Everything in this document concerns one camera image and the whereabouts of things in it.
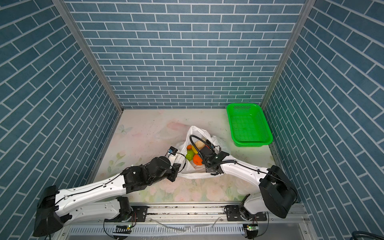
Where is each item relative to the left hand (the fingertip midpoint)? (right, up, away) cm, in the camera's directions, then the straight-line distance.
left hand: (181, 167), depth 74 cm
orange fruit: (+8, 0, +13) cm, 15 cm away
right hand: (+16, -2, +12) cm, 20 cm away
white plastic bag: (+3, -4, +8) cm, 9 cm away
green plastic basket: (+47, +20, +38) cm, 63 cm away
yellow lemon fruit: (+6, +6, +18) cm, 19 cm away
